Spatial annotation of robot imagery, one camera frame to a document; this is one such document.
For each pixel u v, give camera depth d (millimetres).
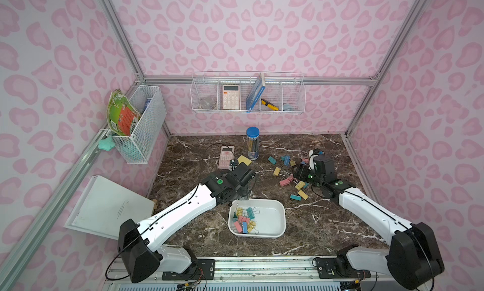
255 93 885
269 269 749
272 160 1066
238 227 819
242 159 1086
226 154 1097
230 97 949
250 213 862
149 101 885
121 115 732
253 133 955
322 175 641
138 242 390
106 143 627
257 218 865
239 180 553
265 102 979
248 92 979
